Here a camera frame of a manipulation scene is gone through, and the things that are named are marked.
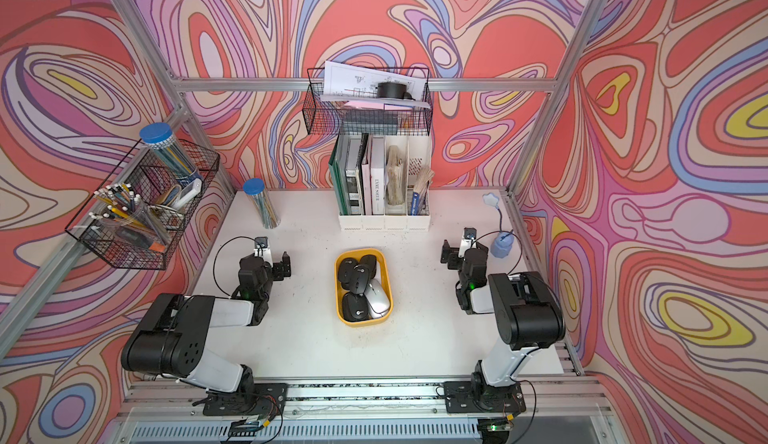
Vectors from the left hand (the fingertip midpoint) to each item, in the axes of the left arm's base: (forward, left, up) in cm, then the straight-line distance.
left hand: (272, 253), depth 93 cm
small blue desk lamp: (+3, -74, -1) cm, 74 cm away
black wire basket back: (+40, -15, +24) cm, 49 cm away
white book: (+18, -34, +18) cm, 42 cm away
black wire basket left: (0, +19, +25) cm, 31 cm away
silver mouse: (-14, -33, -3) cm, 36 cm away
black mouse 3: (0, -31, -4) cm, 31 cm away
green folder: (+16, -22, +22) cm, 35 cm away
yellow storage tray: (-5, -36, -3) cm, 36 cm away
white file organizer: (+26, -44, +7) cm, 51 cm away
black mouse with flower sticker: (-16, -27, -4) cm, 32 cm away
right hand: (+3, -61, -1) cm, 61 cm away
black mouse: (-6, -23, -2) cm, 24 cm away
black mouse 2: (-10, -28, +1) cm, 30 cm away
